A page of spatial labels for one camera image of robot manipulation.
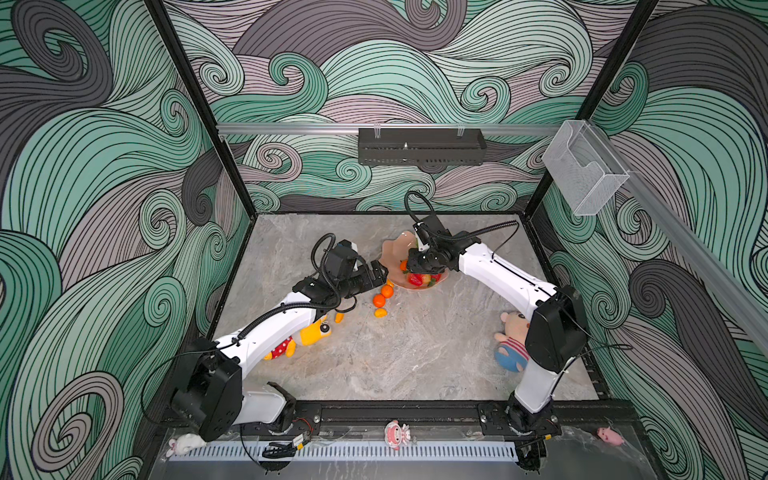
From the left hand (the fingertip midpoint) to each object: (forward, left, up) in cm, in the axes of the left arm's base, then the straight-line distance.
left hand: (379, 273), depth 82 cm
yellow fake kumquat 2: (-6, +12, -16) cm, 21 cm away
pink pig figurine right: (-35, -56, -14) cm, 68 cm away
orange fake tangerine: (+4, -3, -17) cm, 17 cm away
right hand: (+5, -10, -3) cm, 11 cm away
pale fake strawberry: (+5, -15, -10) cm, 19 cm away
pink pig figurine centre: (-36, -5, -13) cm, 39 cm away
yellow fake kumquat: (-4, -1, -17) cm, 17 cm away
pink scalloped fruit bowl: (+18, -5, -14) cm, 24 cm away
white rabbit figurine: (-39, +45, -14) cm, 61 cm away
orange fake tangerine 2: (0, 0, -15) cm, 15 cm away
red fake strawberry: (+6, -12, -13) cm, 19 cm away
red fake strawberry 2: (+6, -19, -10) cm, 22 cm away
